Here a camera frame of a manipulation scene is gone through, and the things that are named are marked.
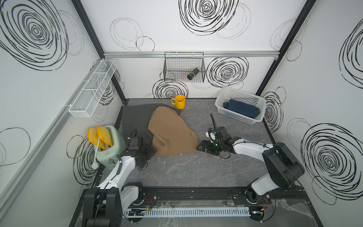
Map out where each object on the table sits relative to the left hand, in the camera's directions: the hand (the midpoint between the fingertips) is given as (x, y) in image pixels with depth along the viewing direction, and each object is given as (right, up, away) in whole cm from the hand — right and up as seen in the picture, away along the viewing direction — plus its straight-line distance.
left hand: (152, 154), depth 86 cm
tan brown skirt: (+12, +10, +6) cm, 17 cm away
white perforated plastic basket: (+55, +41, +30) cm, 75 cm away
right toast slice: (-22, +14, -12) cm, 29 cm away
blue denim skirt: (+62, +29, +15) cm, 70 cm away
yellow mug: (+17, +32, +24) cm, 43 cm away
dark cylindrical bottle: (+24, +49, +2) cm, 55 cm away
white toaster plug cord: (-26, -2, -14) cm, 30 cm away
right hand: (+31, +2, 0) cm, 31 cm away
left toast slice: (-28, +15, -14) cm, 34 cm away
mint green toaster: (-20, +3, -14) cm, 24 cm away
